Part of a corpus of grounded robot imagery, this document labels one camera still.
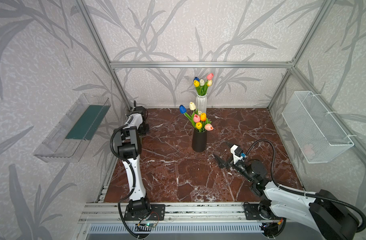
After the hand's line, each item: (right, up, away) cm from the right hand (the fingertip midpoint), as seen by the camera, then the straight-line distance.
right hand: (221, 143), depth 75 cm
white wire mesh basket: (+39, +5, -12) cm, 41 cm away
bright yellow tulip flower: (-13, +33, +9) cm, 37 cm away
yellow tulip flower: (-4, +35, +16) cm, 38 cm away
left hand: (-50, +6, +30) cm, 58 cm away
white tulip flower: (-9, +35, +15) cm, 39 cm away
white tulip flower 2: (-15, +19, +1) cm, 25 cm away
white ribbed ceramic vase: (-9, +24, +25) cm, 36 cm away
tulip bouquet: (-11, +11, -2) cm, 16 cm away
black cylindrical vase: (-11, -1, +16) cm, 19 cm away
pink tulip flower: (-5, +38, +11) cm, 39 cm away
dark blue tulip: (-20, +17, 0) cm, 26 cm away
